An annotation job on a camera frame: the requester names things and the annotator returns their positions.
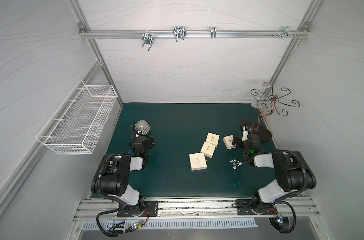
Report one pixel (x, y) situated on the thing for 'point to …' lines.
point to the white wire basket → (76, 127)
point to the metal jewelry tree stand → (265, 102)
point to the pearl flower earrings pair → (236, 163)
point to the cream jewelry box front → (197, 161)
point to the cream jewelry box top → (228, 141)
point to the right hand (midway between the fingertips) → (243, 134)
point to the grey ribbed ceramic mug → (143, 125)
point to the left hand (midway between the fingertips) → (143, 137)
